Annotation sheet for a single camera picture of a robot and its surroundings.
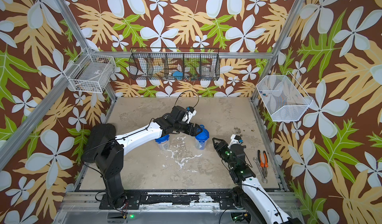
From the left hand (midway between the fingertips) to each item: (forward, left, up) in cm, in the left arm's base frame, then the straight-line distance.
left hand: (199, 127), depth 84 cm
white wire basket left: (+26, +63, +18) cm, 70 cm away
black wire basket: (+40, +1, +15) cm, 43 cm away
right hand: (-7, -7, -2) cm, 10 cm away
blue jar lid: (-5, -3, -2) cm, 6 cm away
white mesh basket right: (+13, -49, +10) cm, 52 cm away
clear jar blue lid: (-8, +20, -4) cm, 22 cm away
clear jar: (-6, -2, -11) cm, 13 cm away
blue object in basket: (+31, +13, +12) cm, 36 cm away
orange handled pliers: (-17, -38, -14) cm, 44 cm away
